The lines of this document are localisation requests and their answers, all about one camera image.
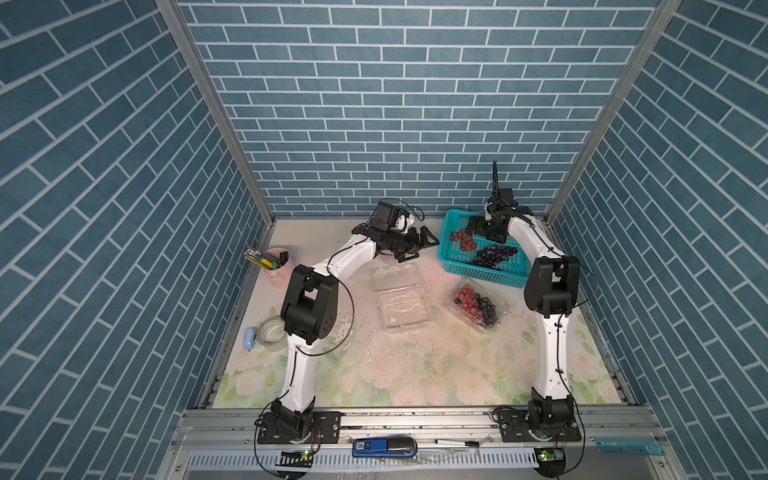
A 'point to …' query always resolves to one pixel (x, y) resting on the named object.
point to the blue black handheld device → (385, 447)
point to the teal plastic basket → (459, 249)
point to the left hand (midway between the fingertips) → (436, 249)
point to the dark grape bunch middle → (493, 256)
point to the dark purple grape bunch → (488, 310)
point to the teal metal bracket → (629, 444)
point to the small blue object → (250, 338)
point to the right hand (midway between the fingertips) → (477, 233)
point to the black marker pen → (456, 442)
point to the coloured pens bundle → (261, 258)
